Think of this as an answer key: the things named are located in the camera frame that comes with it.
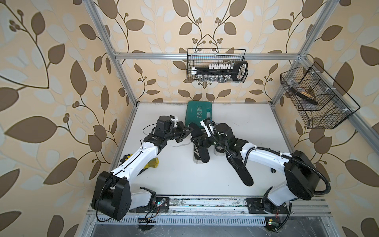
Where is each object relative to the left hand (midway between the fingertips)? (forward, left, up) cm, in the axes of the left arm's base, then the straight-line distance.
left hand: (191, 126), depth 78 cm
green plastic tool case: (+27, -4, -18) cm, 32 cm away
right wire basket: (+8, -66, +12) cm, 67 cm away
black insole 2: (-16, -31, -23) cm, 42 cm away
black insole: (0, -2, -3) cm, 4 cm away
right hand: (-2, -3, -6) cm, 7 cm away
